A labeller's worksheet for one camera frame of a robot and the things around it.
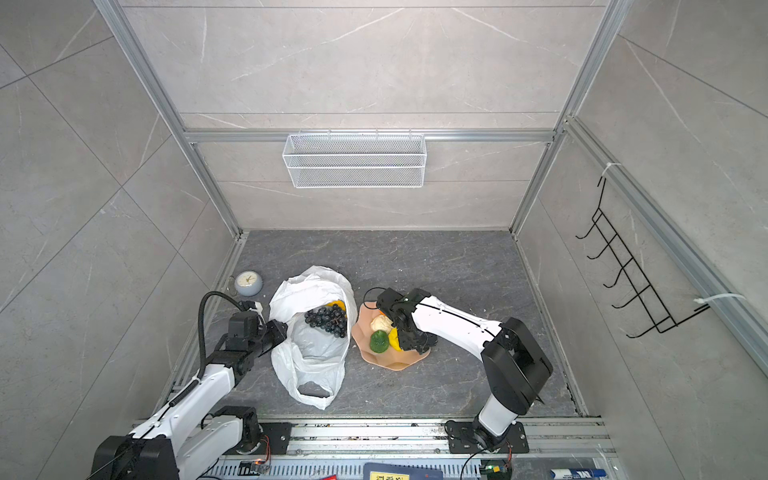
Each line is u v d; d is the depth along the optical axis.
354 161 1.02
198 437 0.54
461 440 0.73
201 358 0.58
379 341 0.83
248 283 1.00
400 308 0.62
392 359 0.84
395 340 0.84
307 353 0.86
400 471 0.68
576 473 0.67
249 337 0.67
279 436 0.73
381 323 0.88
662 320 0.58
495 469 0.70
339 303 0.94
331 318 0.90
